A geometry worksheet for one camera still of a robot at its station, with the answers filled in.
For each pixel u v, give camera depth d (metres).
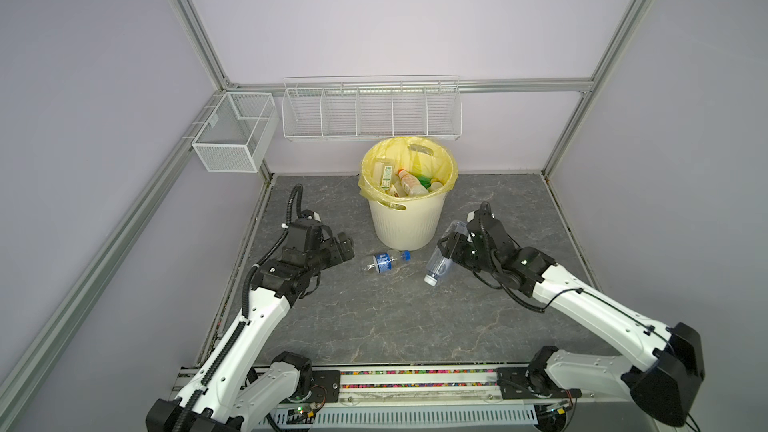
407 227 0.86
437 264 0.74
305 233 0.56
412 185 0.88
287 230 0.57
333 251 0.68
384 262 0.91
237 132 1.02
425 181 0.97
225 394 0.39
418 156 0.94
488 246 0.57
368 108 0.99
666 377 0.38
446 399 0.72
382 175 0.88
